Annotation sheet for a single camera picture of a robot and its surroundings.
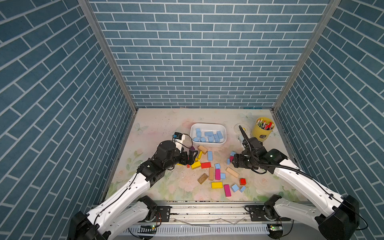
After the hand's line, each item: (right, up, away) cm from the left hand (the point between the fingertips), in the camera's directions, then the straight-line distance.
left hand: (194, 151), depth 75 cm
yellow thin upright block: (+3, -6, +19) cm, 20 cm away
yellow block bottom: (+12, -20, +8) cm, 25 cm away
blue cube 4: (+13, -12, +14) cm, 23 cm away
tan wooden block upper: (+4, -3, +21) cm, 22 cm away
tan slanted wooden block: (+22, -15, +13) cm, 29 cm away
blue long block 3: (+9, -6, +19) cm, 22 cm away
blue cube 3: (+1, +3, +26) cm, 26 cm away
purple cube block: (-2, -2, +21) cm, 22 cm away
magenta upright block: (+13, -15, +12) cm, 23 cm away
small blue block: (+20, -8, +12) cm, 25 cm away
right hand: (+23, -6, +4) cm, 25 cm away
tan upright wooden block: (+10, -15, +12) cm, 21 cm away
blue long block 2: (+9, +6, +30) cm, 32 cm away
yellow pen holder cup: (+45, +11, +23) cm, 51 cm away
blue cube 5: (+22, -21, +6) cm, 31 cm away
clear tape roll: (+37, +11, +34) cm, 51 cm away
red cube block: (+27, -18, +8) cm, 33 cm away
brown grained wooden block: (+4, -17, +10) cm, 20 cm away
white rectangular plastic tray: (+9, +11, +33) cm, 36 cm away
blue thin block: (+14, +4, +27) cm, 31 cm away
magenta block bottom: (+18, -23, +6) cm, 29 cm away
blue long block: (+17, +6, +30) cm, 35 cm away
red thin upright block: (-4, -11, +14) cm, 18 cm away
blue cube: (+10, +3, +27) cm, 29 cm away
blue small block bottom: (+26, -22, +6) cm, 34 cm away
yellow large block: (0, -11, +14) cm, 18 cm away
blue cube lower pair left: (+16, -16, +10) cm, 25 cm away
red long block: (+6, -12, +16) cm, 21 cm away
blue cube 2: (+2, +8, +31) cm, 31 cm away
